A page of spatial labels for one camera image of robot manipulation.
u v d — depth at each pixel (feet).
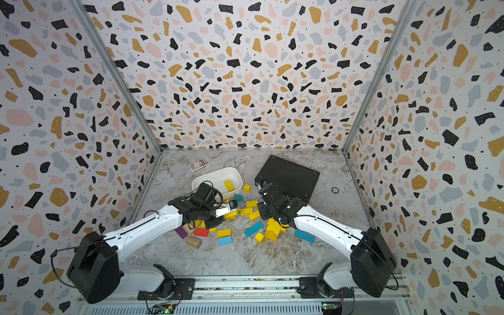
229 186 3.42
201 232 2.85
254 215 3.05
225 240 2.81
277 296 2.40
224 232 2.89
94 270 1.31
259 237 2.80
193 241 2.74
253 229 2.97
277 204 2.03
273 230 2.88
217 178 3.51
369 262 1.35
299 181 3.47
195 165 3.67
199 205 2.12
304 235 2.88
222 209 2.39
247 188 3.31
